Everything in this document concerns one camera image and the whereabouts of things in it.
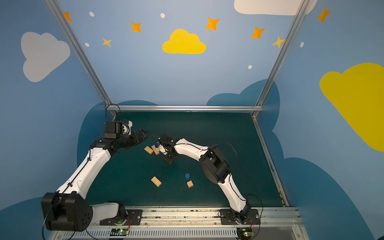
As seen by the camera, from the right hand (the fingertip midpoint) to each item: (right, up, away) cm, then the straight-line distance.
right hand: (169, 157), depth 94 cm
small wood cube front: (+13, -13, -9) cm, 21 cm away
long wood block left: (-11, +5, +5) cm, 12 cm away
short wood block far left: (-15, +4, +5) cm, 16 cm away
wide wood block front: (-6, -12, -8) cm, 16 cm away
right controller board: (+40, -32, -22) cm, 56 cm away
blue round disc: (+12, -10, -5) cm, 16 cm away
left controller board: (-20, -31, -23) cm, 44 cm away
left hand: (-12, +14, -12) cm, 22 cm away
